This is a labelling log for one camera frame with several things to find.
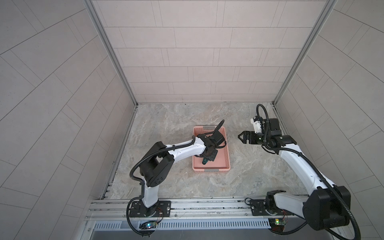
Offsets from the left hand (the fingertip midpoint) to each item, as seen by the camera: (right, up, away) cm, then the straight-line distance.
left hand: (213, 154), depth 87 cm
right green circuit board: (+27, -27, -19) cm, 43 cm away
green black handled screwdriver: (-6, -2, -6) cm, 8 cm away
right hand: (+17, +12, -5) cm, 21 cm away
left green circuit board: (-31, -25, -22) cm, 46 cm away
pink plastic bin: (+5, -5, 0) cm, 7 cm away
